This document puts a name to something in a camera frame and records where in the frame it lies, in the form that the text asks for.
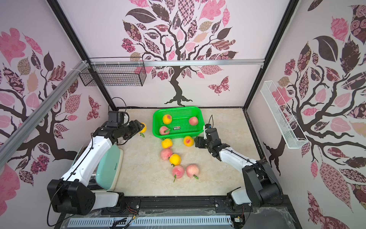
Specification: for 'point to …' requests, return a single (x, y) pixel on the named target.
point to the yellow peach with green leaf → (143, 130)
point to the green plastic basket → (177, 122)
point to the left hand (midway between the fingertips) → (140, 130)
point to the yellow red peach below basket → (188, 140)
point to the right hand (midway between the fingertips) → (199, 140)
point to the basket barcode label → (177, 128)
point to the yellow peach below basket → (167, 143)
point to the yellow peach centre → (175, 159)
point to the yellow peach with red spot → (167, 119)
